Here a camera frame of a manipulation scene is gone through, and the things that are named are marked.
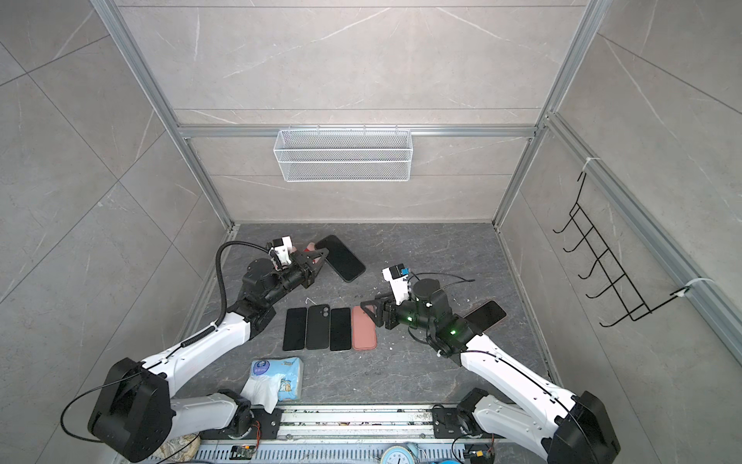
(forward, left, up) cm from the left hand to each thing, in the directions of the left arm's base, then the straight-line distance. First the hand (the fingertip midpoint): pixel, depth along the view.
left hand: (333, 248), depth 74 cm
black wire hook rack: (-17, -63, +5) cm, 65 cm away
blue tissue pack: (-26, +17, -23) cm, 39 cm away
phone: (-9, +1, -29) cm, 31 cm away
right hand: (-12, -10, -8) cm, 17 cm away
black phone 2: (-9, +16, -30) cm, 35 cm away
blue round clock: (-43, -15, -25) cm, 52 cm away
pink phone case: (-12, -7, -31) cm, 34 cm away
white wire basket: (+42, -1, +1) cm, 42 cm away
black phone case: (-9, +8, -29) cm, 31 cm away
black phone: (-2, -2, -2) cm, 3 cm away
